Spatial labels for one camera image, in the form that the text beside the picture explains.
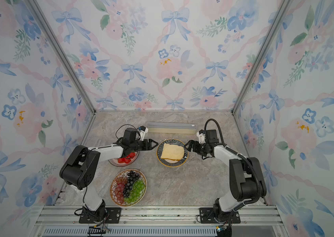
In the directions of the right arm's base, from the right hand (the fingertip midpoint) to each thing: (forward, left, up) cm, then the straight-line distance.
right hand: (191, 147), depth 93 cm
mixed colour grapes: (-25, +35, -1) cm, 43 cm away
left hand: (+2, +22, +2) cm, 22 cm away
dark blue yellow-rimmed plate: (-9, +13, -4) cm, 16 cm away
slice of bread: (-3, +12, -1) cm, 12 cm away
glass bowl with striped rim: (-9, +47, -2) cm, 48 cm away
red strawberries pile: (-8, +40, -1) cm, 40 cm away
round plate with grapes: (-16, +40, -3) cm, 44 cm away
